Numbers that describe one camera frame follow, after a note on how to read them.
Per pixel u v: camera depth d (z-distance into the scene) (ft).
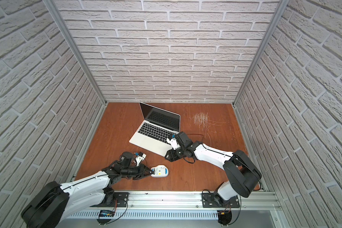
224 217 2.32
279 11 2.31
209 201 2.40
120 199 2.44
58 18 2.41
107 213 2.36
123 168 2.20
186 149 2.17
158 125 3.40
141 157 2.61
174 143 2.56
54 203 1.34
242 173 1.45
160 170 2.66
